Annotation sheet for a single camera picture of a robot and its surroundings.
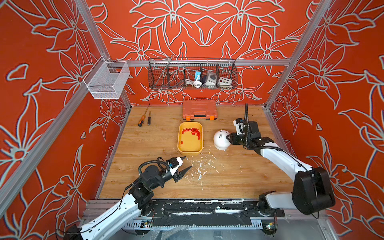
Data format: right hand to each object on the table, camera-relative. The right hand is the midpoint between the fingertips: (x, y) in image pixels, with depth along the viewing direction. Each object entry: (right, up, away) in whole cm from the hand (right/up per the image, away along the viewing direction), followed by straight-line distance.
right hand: (226, 136), depth 86 cm
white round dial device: (-8, +35, +4) cm, 36 cm away
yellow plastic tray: (-21, -3, +15) cm, 26 cm away
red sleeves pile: (-19, +1, +17) cm, 25 cm away
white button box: (+1, +34, +8) cm, 35 cm away
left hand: (-23, -11, -14) cm, 29 cm away
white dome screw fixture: (-3, -3, +2) cm, 5 cm away
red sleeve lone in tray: (-27, -6, +11) cm, 30 cm away
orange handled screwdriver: (-57, +11, +24) cm, 63 cm away
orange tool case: (-14, +17, +25) cm, 34 cm away
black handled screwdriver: (-53, +10, +24) cm, 59 cm away
